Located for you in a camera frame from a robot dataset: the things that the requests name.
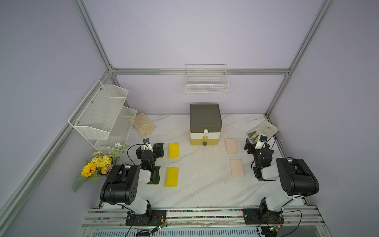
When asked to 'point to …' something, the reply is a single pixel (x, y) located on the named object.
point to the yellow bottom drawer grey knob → (204, 142)
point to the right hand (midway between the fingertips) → (254, 141)
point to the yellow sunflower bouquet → (100, 165)
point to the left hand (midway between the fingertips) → (148, 147)
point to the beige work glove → (143, 125)
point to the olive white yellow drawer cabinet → (206, 124)
